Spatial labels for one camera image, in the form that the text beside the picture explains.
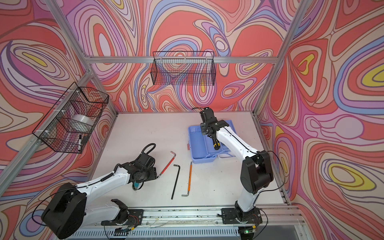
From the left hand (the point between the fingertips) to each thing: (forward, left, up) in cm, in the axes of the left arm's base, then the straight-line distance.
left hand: (155, 174), depth 87 cm
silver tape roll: (+16, +32, +31) cm, 48 cm away
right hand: (+22, -33, +16) cm, 43 cm away
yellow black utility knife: (+16, -37, +8) cm, 41 cm away
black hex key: (-3, -13, -1) cm, 13 cm away
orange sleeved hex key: (-4, -20, -1) cm, 21 cm away
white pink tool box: (+18, -28, +4) cm, 33 cm away
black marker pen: (+6, +33, +25) cm, 42 cm away
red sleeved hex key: (+6, -7, 0) cm, 9 cm away
